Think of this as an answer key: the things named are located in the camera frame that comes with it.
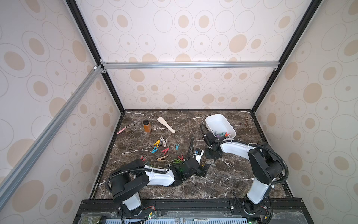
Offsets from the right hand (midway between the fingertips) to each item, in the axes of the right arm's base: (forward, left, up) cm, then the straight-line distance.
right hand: (214, 155), depth 95 cm
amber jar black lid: (+16, +48, +10) cm, 52 cm away
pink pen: (+16, +69, +4) cm, 71 cm away
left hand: (-11, +6, +10) cm, 15 cm away
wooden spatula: (+27, +39, +2) cm, 47 cm away
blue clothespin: (+1, +41, +3) cm, 41 cm away
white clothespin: (+7, +35, +2) cm, 36 cm away
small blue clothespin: (+4, +26, +3) cm, 26 cm away
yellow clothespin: (+6, +40, +3) cm, 40 cm away
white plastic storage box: (+27, -6, +3) cm, 27 cm away
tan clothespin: (-5, +35, +2) cm, 36 cm away
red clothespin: (+1, +34, +3) cm, 34 cm away
